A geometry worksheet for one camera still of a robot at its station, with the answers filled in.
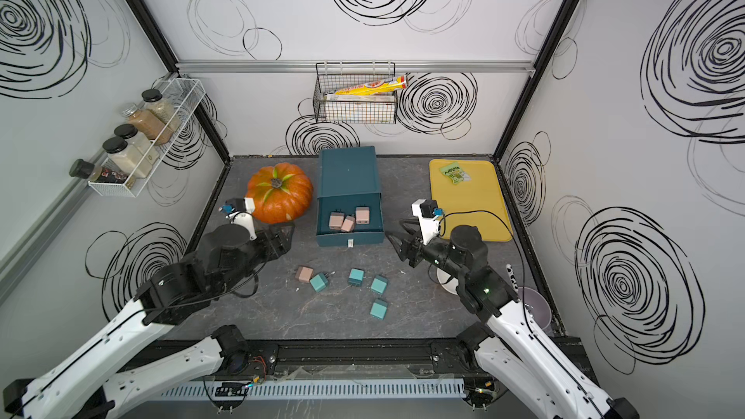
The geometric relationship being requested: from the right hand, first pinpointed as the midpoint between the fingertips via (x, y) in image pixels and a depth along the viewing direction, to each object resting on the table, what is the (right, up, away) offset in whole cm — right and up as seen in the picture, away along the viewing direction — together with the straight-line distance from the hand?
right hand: (393, 230), depth 67 cm
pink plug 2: (-12, 0, +12) cm, 17 cm away
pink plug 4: (-26, -16, +19) cm, 36 cm away
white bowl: (+12, -11, -4) cm, 16 cm away
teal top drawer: (-5, -2, +8) cm, 10 cm away
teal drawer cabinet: (-13, +15, +20) cm, 28 cm away
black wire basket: (-5, +34, +20) cm, 39 cm away
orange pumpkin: (-35, +8, +27) cm, 45 cm away
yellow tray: (+31, +7, +41) cm, 52 cm away
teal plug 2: (-10, -17, +19) cm, 28 cm away
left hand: (-24, +1, -1) cm, 24 cm away
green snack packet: (+27, +15, +48) cm, 58 cm away
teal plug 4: (-3, -24, +13) cm, 28 cm away
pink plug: (-8, +2, +15) cm, 17 cm away
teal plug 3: (-3, -19, +17) cm, 26 cm away
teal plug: (-21, -18, +17) cm, 33 cm away
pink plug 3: (-15, +1, +14) cm, 21 cm away
